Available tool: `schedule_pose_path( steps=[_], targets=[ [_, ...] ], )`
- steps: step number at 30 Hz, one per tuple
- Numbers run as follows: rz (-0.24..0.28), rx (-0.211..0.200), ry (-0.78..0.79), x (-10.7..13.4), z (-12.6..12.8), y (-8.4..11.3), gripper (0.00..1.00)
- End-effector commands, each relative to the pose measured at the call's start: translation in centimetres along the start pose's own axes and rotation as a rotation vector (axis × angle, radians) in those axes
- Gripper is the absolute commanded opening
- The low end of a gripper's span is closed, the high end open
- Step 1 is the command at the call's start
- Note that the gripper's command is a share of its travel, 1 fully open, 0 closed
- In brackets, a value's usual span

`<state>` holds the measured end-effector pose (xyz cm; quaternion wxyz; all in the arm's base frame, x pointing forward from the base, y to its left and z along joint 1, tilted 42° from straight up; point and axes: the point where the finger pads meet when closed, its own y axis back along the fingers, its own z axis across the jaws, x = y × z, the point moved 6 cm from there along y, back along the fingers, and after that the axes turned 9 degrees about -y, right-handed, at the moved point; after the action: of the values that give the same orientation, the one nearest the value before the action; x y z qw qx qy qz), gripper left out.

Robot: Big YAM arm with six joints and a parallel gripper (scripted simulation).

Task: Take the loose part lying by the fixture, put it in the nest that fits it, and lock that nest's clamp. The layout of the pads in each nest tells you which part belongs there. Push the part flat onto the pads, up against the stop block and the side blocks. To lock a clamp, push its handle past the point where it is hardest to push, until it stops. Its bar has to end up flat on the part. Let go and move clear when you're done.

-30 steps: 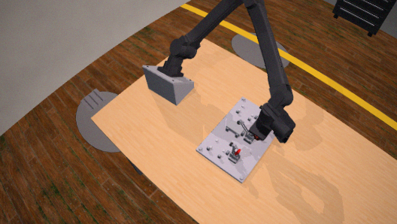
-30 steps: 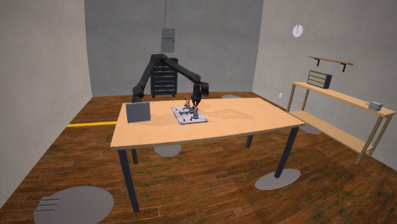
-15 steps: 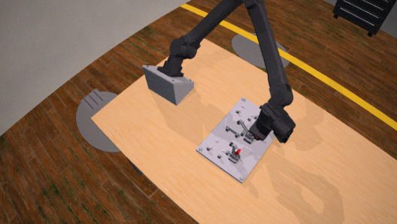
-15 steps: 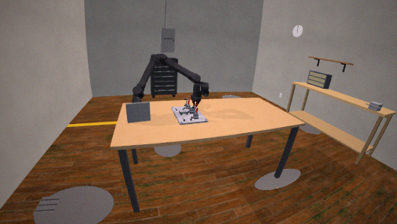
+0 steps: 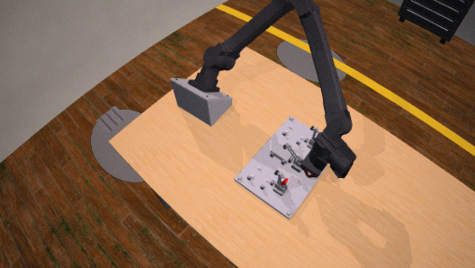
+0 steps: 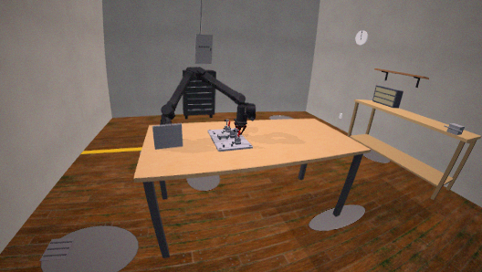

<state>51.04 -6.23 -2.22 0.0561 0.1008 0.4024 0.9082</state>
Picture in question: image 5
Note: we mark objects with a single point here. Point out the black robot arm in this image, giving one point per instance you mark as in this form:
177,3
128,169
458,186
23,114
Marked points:
337,116

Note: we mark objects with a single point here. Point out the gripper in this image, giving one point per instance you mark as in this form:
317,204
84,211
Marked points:
308,164

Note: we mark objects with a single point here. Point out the grey toggle clamp with red handle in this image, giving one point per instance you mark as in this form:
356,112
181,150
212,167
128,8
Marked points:
278,188
311,142

